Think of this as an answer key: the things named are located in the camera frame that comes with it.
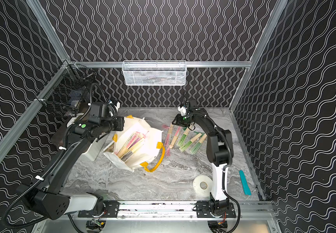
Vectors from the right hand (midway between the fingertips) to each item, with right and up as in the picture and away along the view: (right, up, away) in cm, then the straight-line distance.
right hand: (175, 122), depth 97 cm
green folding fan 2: (+4, -12, +3) cm, 13 cm away
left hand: (-28, +2, -23) cm, 36 cm away
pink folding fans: (-28, -14, -5) cm, 32 cm away
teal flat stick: (+39, -37, -16) cm, 56 cm away
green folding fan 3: (+12, -18, -3) cm, 22 cm away
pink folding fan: (-4, -9, +6) cm, 12 cm away
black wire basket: (-70, +20, -5) cm, 73 cm away
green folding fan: (+7, -16, 0) cm, 17 cm away
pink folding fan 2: (+1, -8, +6) cm, 10 cm away
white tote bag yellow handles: (-15, -19, -12) cm, 27 cm away
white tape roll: (+15, -36, -16) cm, 42 cm away
